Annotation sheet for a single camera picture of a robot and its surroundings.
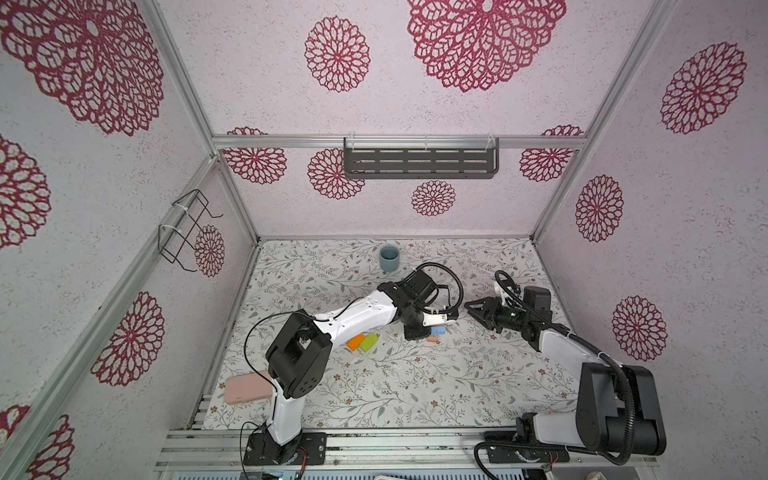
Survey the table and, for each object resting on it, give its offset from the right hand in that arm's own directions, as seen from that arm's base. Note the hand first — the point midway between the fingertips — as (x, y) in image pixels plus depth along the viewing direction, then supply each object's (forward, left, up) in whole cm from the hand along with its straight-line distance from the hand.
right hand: (468, 304), depth 86 cm
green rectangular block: (-7, +29, -12) cm, 32 cm away
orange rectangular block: (-6, +33, -13) cm, 36 cm away
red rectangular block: (-5, +10, -12) cm, 16 cm away
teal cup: (+23, +23, -7) cm, 34 cm away
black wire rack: (+4, +76, +22) cm, 80 cm away
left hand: (-6, +13, -5) cm, 15 cm away
